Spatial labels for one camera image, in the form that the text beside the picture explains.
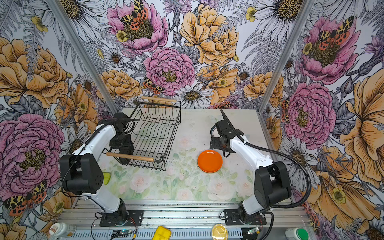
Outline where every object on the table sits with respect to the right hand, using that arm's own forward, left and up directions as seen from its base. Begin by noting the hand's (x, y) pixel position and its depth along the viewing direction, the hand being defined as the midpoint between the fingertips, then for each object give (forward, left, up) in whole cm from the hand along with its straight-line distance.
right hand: (220, 150), depth 87 cm
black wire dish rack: (+15, +47, -8) cm, 50 cm away
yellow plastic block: (-37, +31, -9) cm, 49 cm away
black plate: (+6, +59, -8) cm, 60 cm away
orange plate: (-2, +6, -9) cm, 11 cm away
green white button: (-39, -27, -2) cm, 48 cm away
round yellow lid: (-37, +4, -11) cm, 39 cm away
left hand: (0, +56, +2) cm, 56 cm away
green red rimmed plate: (+22, +2, -7) cm, 23 cm away
